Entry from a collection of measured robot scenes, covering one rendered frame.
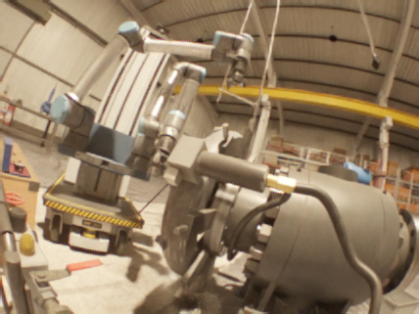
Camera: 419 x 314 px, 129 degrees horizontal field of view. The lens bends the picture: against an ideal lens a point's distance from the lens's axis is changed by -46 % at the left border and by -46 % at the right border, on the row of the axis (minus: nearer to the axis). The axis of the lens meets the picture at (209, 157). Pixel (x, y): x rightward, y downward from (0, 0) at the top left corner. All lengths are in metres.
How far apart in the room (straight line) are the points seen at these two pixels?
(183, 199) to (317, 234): 0.45
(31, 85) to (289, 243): 8.77
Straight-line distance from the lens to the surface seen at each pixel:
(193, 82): 1.34
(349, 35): 9.20
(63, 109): 1.09
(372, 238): 0.73
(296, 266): 0.67
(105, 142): 1.39
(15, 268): 0.29
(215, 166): 0.50
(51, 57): 9.04
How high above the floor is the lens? 0.72
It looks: 7 degrees up
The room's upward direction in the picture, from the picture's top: 17 degrees clockwise
